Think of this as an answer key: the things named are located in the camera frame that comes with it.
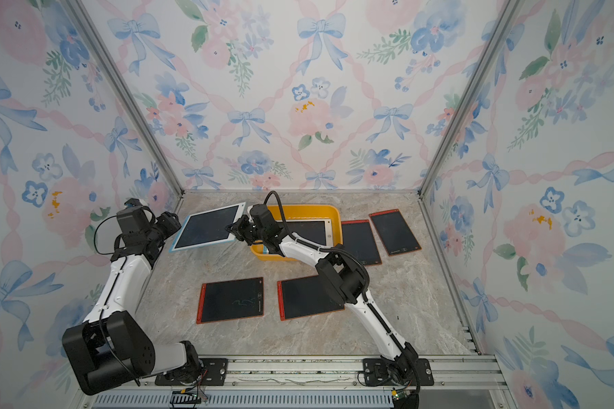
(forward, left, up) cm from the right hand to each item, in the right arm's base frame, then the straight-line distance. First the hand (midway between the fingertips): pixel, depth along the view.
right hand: (222, 229), depth 92 cm
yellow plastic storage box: (+20, -28, -13) cm, 37 cm away
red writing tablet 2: (-21, -4, -12) cm, 25 cm away
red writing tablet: (+7, -51, -15) cm, 54 cm away
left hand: (-2, +13, +10) cm, 17 cm away
